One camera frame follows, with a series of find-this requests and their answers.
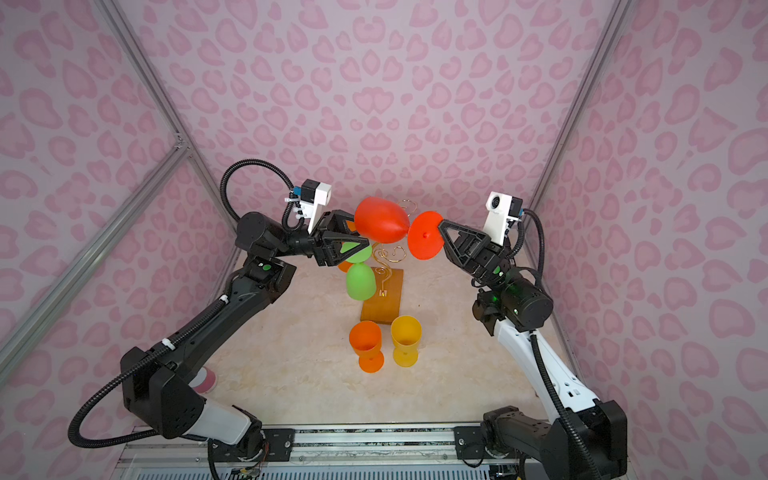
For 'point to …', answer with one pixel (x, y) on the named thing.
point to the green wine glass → (360, 279)
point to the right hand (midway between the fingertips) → (436, 241)
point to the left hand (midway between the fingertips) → (370, 235)
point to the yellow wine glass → (406, 333)
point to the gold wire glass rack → (384, 260)
